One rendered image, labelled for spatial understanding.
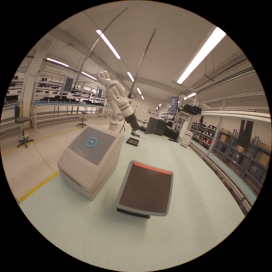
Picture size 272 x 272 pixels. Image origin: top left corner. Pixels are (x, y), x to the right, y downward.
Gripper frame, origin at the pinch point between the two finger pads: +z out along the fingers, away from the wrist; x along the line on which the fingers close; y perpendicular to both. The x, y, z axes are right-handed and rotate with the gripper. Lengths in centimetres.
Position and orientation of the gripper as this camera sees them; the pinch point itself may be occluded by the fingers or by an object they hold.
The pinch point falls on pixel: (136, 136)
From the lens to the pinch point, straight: 63.0
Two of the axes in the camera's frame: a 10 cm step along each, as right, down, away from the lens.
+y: 8.3, -5.5, 1.2
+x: -3.7, -3.7, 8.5
